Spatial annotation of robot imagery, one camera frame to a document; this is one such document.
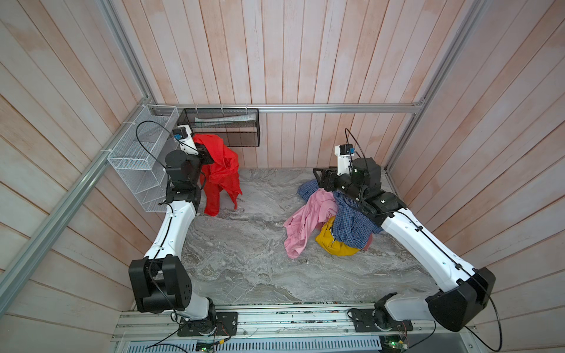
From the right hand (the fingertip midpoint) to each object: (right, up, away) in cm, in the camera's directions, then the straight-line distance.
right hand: (320, 168), depth 73 cm
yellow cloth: (+5, -27, +15) cm, 32 cm away
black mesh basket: (-35, +23, +31) cm, 52 cm away
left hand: (-40, +11, +1) cm, 41 cm away
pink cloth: (+4, -14, +18) cm, 23 cm away
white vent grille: (-19, -58, -3) cm, 61 cm away
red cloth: (-34, -2, +4) cm, 35 cm away
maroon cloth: (+24, -30, +17) cm, 42 cm away
